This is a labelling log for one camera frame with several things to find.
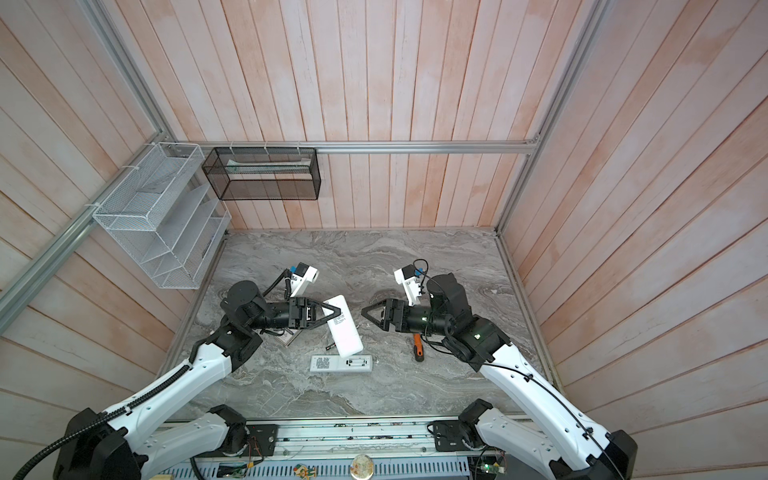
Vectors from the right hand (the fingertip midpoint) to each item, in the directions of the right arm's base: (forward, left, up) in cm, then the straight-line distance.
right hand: (372, 315), depth 66 cm
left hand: (-3, +7, +3) cm, 8 cm away
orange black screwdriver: (+3, -13, -26) cm, 29 cm away
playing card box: (+5, +27, -25) cm, 37 cm away
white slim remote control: (-3, +11, -25) cm, 27 cm away
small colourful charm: (-28, +16, -26) cm, 41 cm away
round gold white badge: (-26, +2, -26) cm, 37 cm away
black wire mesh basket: (+57, +42, -2) cm, 71 cm away
